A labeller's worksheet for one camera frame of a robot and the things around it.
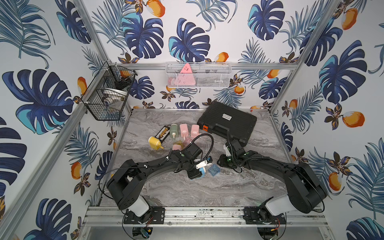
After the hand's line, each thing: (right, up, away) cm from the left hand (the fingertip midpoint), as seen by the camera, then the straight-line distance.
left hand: (198, 168), depth 84 cm
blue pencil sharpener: (+2, 0, -4) cm, 4 cm away
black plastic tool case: (+31, +24, +20) cm, 44 cm away
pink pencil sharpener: (-9, +21, +16) cm, 28 cm away
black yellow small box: (-24, +18, +21) cm, 37 cm away
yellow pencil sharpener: (-27, +13, +10) cm, 31 cm away
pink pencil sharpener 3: (-13, +11, +8) cm, 19 cm away
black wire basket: (-51, +39, -1) cm, 65 cm away
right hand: (+13, +2, +5) cm, 14 cm away
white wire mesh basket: (0, +55, +8) cm, 56 cm away
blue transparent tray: (+10, -3, +6) cm, 12 cm away
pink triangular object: (-7, +53, +6) cm, 54 cm away
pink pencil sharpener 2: (-2, +21, +16) cm, 27 cm away
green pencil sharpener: (-16, +19, +15) cm, 29 cm away
